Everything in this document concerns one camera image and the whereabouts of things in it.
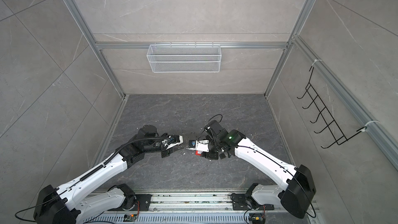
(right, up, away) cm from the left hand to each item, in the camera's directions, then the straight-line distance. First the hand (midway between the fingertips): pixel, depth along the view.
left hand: (181, 138), depth 75 cm
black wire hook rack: (+66, +6, -11) cm, 67 cm away
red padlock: (+8, -6, -2) cm, 11 cm away
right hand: (+11, -5, +2) cm, 12 cm away
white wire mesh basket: (-2, +48, +26) cm, 55 cm away
